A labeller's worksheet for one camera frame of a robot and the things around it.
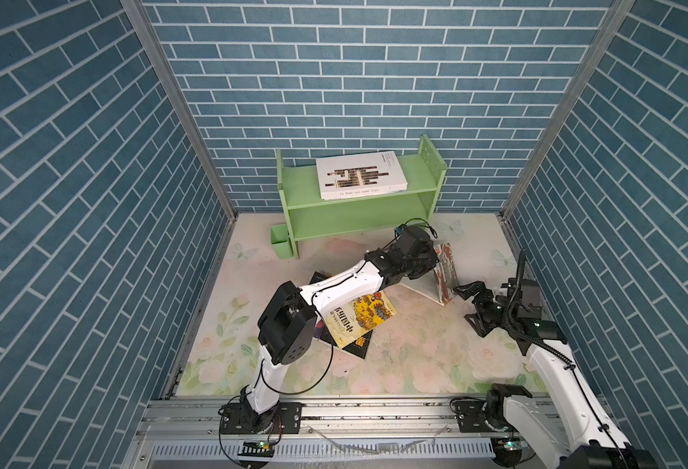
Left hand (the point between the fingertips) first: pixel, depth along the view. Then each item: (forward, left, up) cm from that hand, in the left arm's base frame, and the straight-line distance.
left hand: (452, 261), depth 80 cm
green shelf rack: (+23, +44, -6) cm, 50 cm away
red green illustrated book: (-5, +4, -3) cm, 7 cm away
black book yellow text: (-14, +36, -18) cm, 42 cm away
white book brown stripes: (+26, +26, +9) cm, 38 cm away
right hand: (-8, -3, -8) cm, 11 cm away
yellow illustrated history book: (-10, +28, -18) cm, 35 cm away
